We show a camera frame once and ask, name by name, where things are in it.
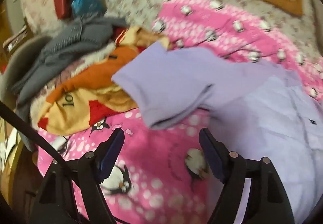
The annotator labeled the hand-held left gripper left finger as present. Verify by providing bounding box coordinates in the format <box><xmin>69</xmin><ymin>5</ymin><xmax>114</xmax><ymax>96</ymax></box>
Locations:
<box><xmin>30</xmin><ymin>127</ymin><xmax>125</xmax><ymax>224</ymax></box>

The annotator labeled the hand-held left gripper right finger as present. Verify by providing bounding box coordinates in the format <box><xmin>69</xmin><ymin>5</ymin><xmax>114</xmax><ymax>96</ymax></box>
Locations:
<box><xmin>199</xmin><ymin>128</ymin><xmax>296</xmax><ymax>224</ymax></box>

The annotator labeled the lavender padded jacket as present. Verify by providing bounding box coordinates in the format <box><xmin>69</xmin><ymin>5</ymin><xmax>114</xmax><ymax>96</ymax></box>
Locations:
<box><xmin>111</xmin><ymin>42</ymin><xmax>323</xmax><ymax>224</ymax></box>

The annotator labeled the pink penguin print blanket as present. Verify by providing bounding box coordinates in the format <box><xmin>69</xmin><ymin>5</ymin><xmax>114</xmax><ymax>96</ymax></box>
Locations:
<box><xmin>38</xmin><ymin>0</ymin><xmax>323</xmax><ymax>224</ymax></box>

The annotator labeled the orange yellow printed blanket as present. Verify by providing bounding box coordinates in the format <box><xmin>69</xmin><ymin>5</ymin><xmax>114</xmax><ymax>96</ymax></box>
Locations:
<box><xmin>30</xmin><ymin>26</ymin><xmax>172</xmax><ymax>136</ymax></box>

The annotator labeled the grey knitted garment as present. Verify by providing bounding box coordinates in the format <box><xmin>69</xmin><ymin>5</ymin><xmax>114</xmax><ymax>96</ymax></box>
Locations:
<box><xmin>11</xmin><ymin>16</ymin><xmax>128</xmax><ymax>106</ymax></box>

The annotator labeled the blue cloth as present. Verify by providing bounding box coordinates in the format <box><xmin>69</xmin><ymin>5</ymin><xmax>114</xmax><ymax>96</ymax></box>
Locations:
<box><xmin>72</xmin><ymin>0</ymin><xmax>104</xmax><ymax>16</ymax></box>

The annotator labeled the black cable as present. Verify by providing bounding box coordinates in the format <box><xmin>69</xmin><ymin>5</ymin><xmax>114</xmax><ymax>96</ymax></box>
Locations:
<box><xmin>0</xmin><ymin>101</ymin><xmax>66</xmax><ymax>164</ymax></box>

